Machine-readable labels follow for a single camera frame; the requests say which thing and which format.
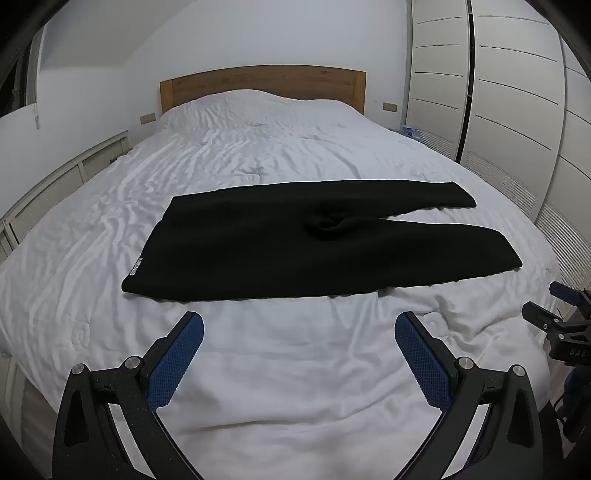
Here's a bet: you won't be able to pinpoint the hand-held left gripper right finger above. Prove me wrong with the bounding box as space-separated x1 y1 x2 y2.
394 311 546 480

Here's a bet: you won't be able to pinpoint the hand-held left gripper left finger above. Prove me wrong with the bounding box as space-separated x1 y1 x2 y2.
52 311 205 480

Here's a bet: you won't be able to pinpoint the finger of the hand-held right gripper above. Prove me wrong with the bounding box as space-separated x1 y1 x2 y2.
522 301 565 334
549 281 591 320

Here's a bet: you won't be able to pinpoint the black pants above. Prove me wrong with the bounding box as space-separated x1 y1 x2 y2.
121 181 523 303

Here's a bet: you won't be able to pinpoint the white wardrobe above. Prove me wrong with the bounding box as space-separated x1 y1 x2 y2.
406 0 591 296

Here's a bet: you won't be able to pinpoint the white low louvered cabinet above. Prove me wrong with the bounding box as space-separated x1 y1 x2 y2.
0 130 130 261

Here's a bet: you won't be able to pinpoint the bed with white duvet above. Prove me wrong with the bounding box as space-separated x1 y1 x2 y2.
0 89 564 480

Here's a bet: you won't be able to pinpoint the wooden headboard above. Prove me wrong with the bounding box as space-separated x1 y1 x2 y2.
160 66 367 116

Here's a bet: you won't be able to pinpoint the dark window with curtain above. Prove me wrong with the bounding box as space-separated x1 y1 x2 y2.
0 23 47 130

